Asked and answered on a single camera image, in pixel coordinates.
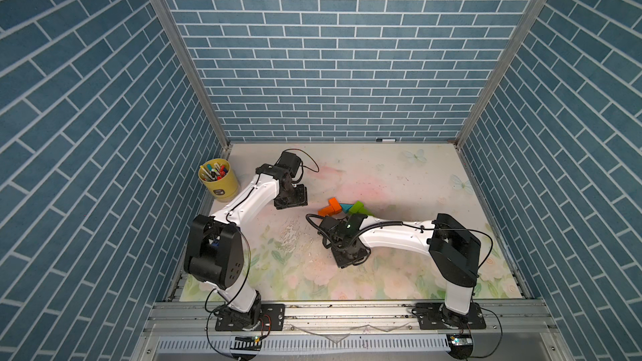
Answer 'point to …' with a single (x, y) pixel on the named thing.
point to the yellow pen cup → (217, 177)
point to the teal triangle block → (346, 207)
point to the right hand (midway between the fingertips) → (344, 263)
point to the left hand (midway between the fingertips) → (305, 202)
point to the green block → (359, 208)
